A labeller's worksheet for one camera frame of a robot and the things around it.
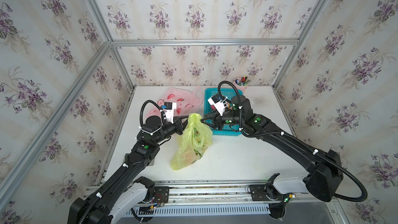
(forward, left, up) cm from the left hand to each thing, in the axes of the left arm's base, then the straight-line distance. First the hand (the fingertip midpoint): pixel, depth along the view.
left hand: (191, 117), depth 71 cm
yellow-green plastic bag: (-5, -3, -10) cm, 12 cm away
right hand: (0, -7, 0) cm, 7 cm away
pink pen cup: (+38, -34, -15) cm, 53 cm away
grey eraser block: (-21, +14, +1) cm, 25 cm away
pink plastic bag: (+29, +5, -24) cm, 39 cm away
